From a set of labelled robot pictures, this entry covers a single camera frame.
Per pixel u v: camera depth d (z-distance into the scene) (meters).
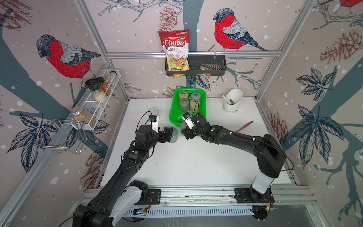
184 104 1.07
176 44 0.81
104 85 0.76
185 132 0.77
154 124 0.68
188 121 0.74
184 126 0.83
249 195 0.66
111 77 0.86
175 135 0.90
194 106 1.07
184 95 1.11
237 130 1.01
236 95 1.06
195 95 1.10
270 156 0.46
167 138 0.70
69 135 0.66
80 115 0.60
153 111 1.07
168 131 0.70
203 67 0.92
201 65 0.94
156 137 0.64
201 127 0.66
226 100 1.06
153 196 0.73
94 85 0.68
